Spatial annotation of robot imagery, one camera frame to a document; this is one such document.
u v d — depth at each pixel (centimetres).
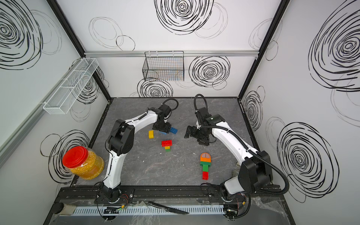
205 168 81
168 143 84
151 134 96
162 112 77
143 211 77
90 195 74
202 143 72
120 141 56
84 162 69
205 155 85
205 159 85
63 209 63
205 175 79
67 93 76
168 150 89
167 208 70
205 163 83
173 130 98
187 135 72
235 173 78
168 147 86
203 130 60
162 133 95
